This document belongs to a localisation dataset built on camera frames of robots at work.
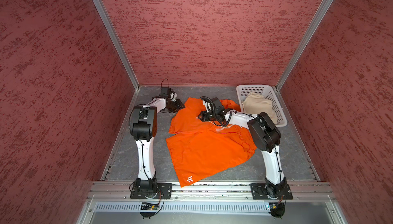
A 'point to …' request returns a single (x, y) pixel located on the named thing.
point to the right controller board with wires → (277, 209)
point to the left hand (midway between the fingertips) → (183, 108)
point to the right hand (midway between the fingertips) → (200, 119)
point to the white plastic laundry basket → (270, 93)
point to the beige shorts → (255, 104)
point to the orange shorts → (201, 150)
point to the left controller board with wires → (148, 210)
